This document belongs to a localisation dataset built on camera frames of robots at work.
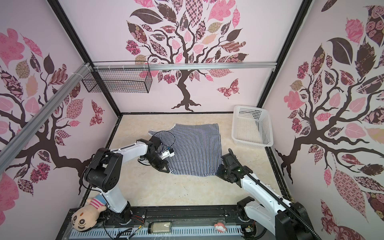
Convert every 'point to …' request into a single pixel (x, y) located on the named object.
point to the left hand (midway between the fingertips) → (166, 172)
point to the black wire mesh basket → (120, 77)
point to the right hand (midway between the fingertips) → (218, 170)
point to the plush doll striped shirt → (85, 218)
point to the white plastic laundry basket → (251, 126)
